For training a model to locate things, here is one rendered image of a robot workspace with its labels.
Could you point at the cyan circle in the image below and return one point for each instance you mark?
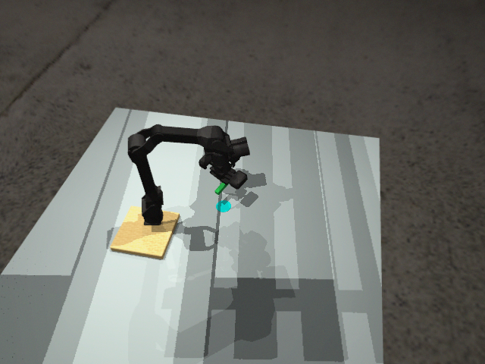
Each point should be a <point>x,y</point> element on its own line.
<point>223,206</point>

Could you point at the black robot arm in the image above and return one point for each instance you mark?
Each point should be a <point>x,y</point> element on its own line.
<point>216,143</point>

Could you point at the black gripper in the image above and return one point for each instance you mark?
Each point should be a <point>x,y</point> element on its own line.
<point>225,173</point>

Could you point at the green rectangular post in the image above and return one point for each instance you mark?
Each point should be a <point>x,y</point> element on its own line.
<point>220,188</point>

